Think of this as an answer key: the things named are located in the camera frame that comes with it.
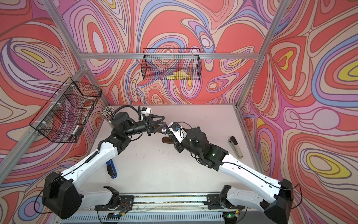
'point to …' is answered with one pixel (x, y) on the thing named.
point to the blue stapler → (111, 169)
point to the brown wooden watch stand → (165, 139)
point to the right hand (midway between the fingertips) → (173, 136)
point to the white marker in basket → (75, 130)
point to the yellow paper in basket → (178, 75)
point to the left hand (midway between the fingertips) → (165, 122)
